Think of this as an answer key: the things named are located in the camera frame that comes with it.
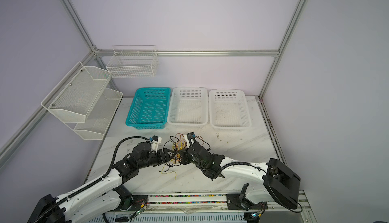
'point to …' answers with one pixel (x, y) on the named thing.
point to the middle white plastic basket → (188, 107)
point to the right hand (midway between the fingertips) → (177, 152)
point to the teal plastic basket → (150, 108)
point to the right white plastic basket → (228, 110)
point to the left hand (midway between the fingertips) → (173, 155)
